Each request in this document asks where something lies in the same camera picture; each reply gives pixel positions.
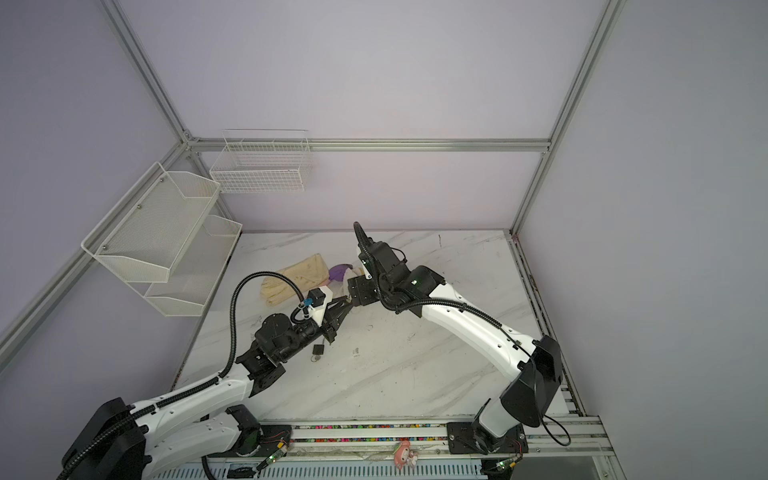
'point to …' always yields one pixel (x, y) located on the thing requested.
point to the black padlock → (318, 350)
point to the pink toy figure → (404, 455)
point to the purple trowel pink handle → (337, 272)
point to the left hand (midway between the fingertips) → (347, 301)
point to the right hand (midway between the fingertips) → (357, 283)
